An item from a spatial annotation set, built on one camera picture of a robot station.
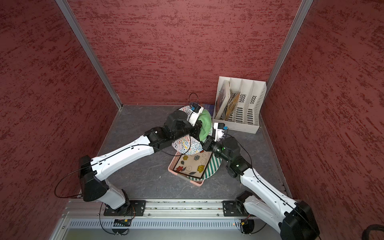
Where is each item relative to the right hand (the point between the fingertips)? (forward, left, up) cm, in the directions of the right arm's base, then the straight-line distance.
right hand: (195, 139), depth 72 cm
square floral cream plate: (-5, +1, -21) cm, 21 cm away
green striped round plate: (-7, -10, -15) cm, 20 cm away
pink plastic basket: (-5, +13, -18) cm, 23 cm away
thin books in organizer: (+33, -19, -3) cm, 38 cm away
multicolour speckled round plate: (-2, +3, -2) cm, 4 cm away
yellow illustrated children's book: (+36, -27, -16) cm, 48 cm away
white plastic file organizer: (+41, -33, -17) cm, 56 cm away
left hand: (+5, -4, +6) cm, 8 cm away
